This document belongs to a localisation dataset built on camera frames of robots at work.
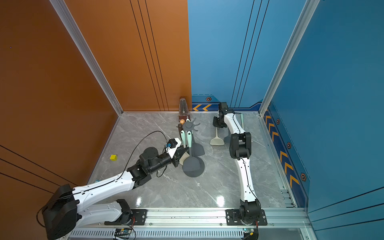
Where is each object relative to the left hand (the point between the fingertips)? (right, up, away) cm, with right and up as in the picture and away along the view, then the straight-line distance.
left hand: (186, 145), depth 73 cm
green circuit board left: (-32, -42, -1) cm, 53 cm away
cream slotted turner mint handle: (0, -5, +4) cm, 6 cm away
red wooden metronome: (-5, +21, +35) cm, 41 cm away
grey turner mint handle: (+27, 0, +30) cm, 40 cm away
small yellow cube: (-47, -11, +20) cm, 52 cm away
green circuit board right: (+31, -42, -1) cm, 52 cm away
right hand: (+20, +10, +40) cm, 46 cm away
